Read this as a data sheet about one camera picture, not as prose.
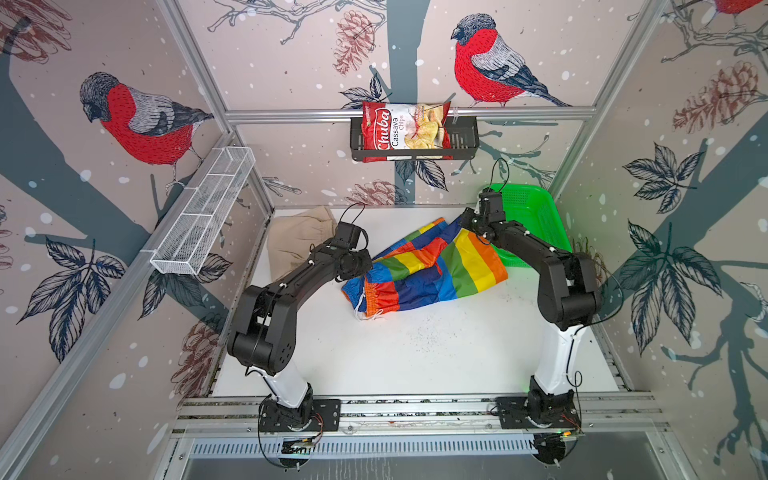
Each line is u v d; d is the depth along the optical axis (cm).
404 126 88
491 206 78
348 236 73
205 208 80
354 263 79
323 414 73
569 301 53
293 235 109
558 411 67
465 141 95
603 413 74
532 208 118
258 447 69
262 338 46
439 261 101
